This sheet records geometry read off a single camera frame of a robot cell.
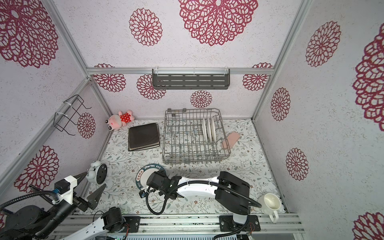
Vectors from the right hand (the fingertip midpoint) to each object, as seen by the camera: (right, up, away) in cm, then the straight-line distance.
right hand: (157, 173), depth 81 cm
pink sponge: (+46, +17, +22) cm, 53 cm away
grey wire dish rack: (+20, +20, +29) cm, 41 cm away
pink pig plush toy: (-38, +31, +30) cm, 58 cm away
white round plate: (-10, -2, +10) cm, 14 cm away
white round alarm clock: (-32, 0, 0) cm, 32 cm away
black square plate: (-14, +19, +21) cm, 32 cm away
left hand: (-19, +3, -23) cm, 30 cm away
